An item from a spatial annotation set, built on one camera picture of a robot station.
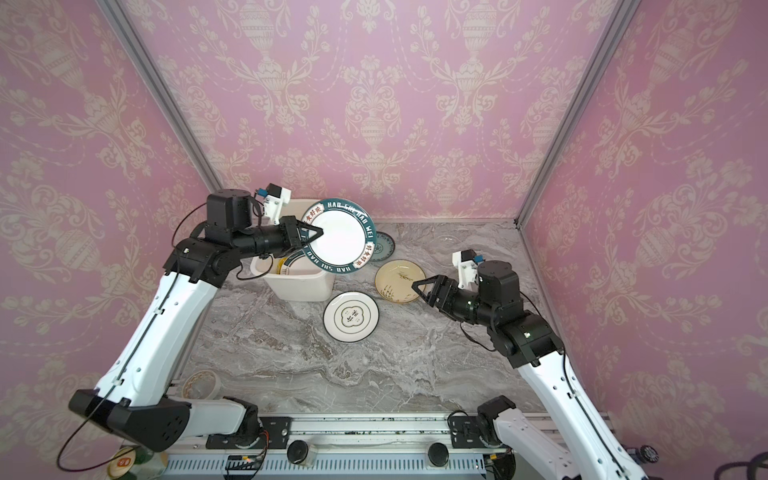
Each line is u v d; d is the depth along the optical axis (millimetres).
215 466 712
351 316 945
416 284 642
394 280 1023
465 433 730
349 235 695
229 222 493
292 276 847
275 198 602
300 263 968
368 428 764
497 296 473
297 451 634
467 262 617
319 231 659
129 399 379
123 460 617
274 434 744
